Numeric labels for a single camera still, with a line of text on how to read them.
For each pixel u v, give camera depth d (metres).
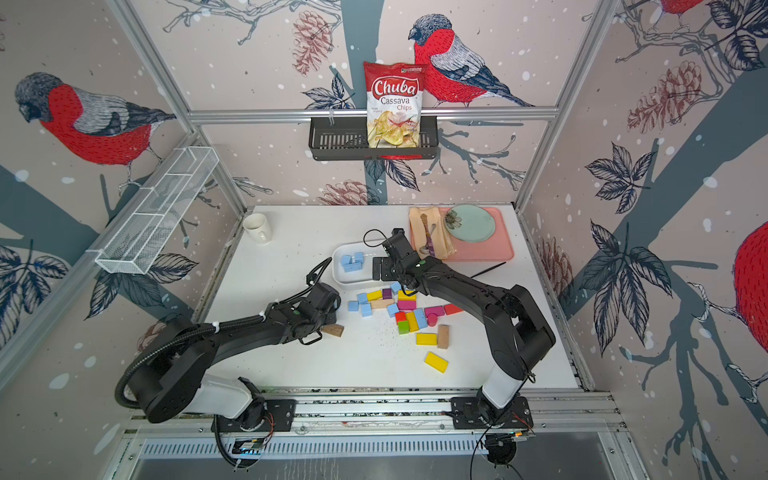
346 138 0.95
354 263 1.04
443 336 0.86
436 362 0.82
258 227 1.04
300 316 0.67
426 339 0.88
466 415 0.73
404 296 0.76
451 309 0.92
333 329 0.88
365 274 1.02
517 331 0.45
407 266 0.68
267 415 0.73
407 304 0.92
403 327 0.88
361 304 0.92
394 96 0.84
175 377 0.42
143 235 0.73
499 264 1.04
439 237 1.10
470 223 1.15
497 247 1.08
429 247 1.07
